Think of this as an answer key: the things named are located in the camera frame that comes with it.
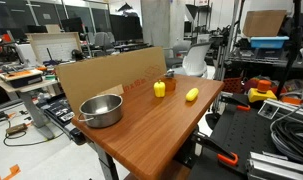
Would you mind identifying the small brown floor device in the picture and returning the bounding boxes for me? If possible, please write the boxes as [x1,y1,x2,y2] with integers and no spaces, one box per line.
[5,122,29,136]

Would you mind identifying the black cable bundle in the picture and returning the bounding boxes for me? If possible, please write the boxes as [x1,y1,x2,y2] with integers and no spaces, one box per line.
[269,99,303,164]

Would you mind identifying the black computer monitor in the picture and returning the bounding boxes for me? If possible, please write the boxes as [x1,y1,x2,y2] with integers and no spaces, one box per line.
[109,13,144,43]
[60,17,85,34]

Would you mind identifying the large brown cardboard board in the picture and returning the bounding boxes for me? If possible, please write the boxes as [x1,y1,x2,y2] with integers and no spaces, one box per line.
[55,46,168,116]

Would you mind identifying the grey office chair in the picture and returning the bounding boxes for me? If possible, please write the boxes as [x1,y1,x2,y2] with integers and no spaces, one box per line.
[94,31,116,56]

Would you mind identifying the stainless steel pot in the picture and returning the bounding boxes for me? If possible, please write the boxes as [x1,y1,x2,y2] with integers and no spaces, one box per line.
[76,93,124,129]

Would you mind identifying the grey plush mouse toy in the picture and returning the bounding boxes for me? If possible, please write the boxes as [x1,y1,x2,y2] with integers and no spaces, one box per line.
[164,69,176,79]

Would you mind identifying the grey metal table leg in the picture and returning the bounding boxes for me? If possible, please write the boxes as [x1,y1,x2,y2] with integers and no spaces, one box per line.
[87,141,120,180]

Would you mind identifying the black camera stand pole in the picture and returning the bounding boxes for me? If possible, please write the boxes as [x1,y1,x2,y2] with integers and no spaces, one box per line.
[275,0,303,99]

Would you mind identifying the yellow emergency stop button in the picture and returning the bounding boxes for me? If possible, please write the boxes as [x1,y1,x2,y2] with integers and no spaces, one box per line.
[247,79,278,104]

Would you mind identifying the black perforated breadboard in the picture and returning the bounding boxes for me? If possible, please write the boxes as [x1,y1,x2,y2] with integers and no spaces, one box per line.
[187,104,292,180]

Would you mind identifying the dark box with orange tools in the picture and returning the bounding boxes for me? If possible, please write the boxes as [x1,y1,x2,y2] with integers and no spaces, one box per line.
[0,68,44,89]

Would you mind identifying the yellow toy corn cob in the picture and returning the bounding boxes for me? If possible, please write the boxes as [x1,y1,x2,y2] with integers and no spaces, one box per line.
[185,87,200,102]

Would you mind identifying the red plastic crate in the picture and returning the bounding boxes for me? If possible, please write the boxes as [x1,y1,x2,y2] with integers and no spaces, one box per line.
[221,77,244,94]

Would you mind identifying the brown cardboard box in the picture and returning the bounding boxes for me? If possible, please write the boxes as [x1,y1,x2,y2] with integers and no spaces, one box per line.
[242,9,288,38]

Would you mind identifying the yellow toy bell pepper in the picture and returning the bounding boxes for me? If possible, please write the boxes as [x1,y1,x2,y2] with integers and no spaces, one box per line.
[153,79,166,99]

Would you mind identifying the black control box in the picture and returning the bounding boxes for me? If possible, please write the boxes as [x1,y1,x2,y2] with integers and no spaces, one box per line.
[37,93,87,146]

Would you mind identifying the silver aluminium extrusion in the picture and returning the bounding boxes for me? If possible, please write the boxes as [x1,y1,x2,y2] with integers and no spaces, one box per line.
[246,151,303,180]
[257,98,303,123]

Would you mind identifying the grey side table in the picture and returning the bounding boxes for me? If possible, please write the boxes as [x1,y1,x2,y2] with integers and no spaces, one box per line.
[0,74,60,140]

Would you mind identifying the metal shelf rack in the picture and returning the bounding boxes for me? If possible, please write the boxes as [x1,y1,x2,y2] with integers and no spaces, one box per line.
[224,0,303,81]

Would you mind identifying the white pegboard panel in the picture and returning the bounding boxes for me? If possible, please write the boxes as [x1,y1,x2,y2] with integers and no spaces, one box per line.
[25,31,83,64]

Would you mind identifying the white office chair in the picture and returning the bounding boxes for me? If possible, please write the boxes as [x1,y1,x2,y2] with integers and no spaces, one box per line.
[173,41,213,78]

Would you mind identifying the blue plastic bin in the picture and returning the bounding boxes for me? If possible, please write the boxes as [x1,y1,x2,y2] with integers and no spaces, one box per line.
[249,35,290,50]

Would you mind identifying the black clamp orange handle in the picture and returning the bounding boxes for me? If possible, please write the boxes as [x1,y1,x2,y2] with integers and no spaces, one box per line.
[220,92,252,112]
[191,131,240,167]

